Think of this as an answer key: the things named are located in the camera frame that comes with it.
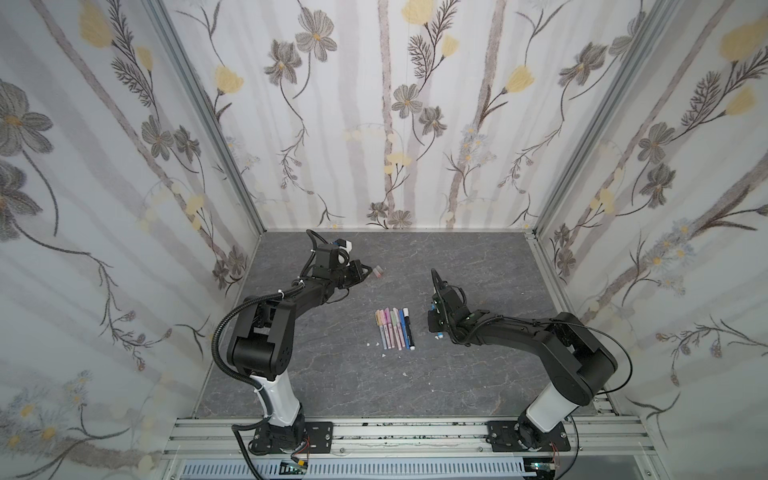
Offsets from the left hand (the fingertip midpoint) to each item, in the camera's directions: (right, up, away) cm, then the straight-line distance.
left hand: (375, 266), depth 93 cm
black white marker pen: (+11, -21, -1) cm, 23 cm away
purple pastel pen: (+4, -18, +2) cm, 19 cm away
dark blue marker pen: (+9, -20, 0) cm, 22 cm away
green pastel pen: (+7, -20, -1) cm, 21 cm away
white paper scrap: (-2, -24, -3) cm, 24 cm away
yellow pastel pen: (+1, -18, +2) cm, 18 cm away
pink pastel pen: (+3, -18, 0) cm, 18 cm away
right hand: (+19, -14, 0) cm, 24 cm away
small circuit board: (-20, -49, -21) cm, 57 cm away
